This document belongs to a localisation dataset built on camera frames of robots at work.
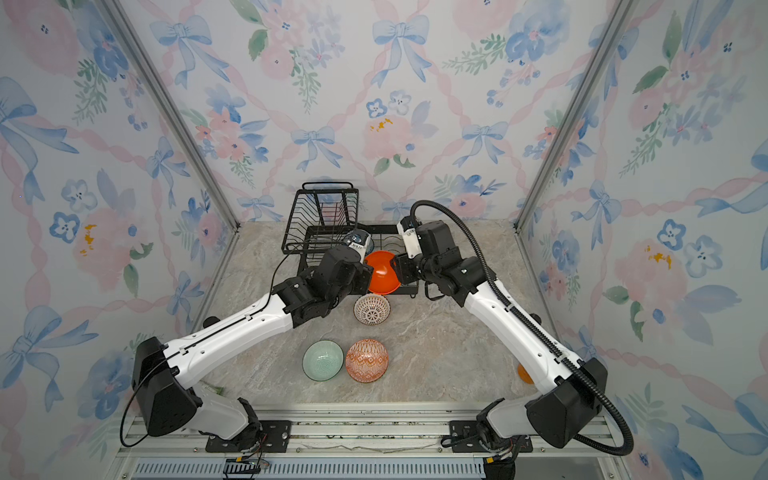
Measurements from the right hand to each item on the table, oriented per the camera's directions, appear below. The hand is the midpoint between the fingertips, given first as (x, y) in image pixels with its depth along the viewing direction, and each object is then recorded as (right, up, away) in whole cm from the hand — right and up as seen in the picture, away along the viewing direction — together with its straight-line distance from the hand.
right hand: (398, 258), depth 76 cm
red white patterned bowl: (-9, -29, +9) cm, 31 cm away
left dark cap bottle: (-52, -18, +8) cm, 56 cm away
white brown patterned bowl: (-8, -17, +19) cm, 27 cm away
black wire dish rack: (-25, +15, +29) cm, 41 cm away
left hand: (-8, 0, 0) cm, 8 cm away
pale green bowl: (-21, -30, +10) cm, 38 cm away
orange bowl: (-4, -5, +1) cm, 6 cm away
